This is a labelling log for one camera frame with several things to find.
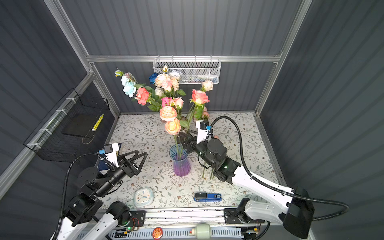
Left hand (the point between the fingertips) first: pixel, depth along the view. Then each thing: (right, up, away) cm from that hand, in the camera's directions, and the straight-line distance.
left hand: (143, 153), depth 61 cm
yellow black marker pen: (-30, +12, +16) cm, 36 cm away
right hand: (+16, +8, +5) cm, 19 cm away
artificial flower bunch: (+26, +21, +54) cm, 64 cm away
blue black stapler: (+27, -28, +20) cm, 44 cm away
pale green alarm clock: (-6, -26, +17) cm, 31 cm away
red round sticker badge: (+4, -39, +9) cm, 40 cm away
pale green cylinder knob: (+25, -34, +2) cm, 42 cm away
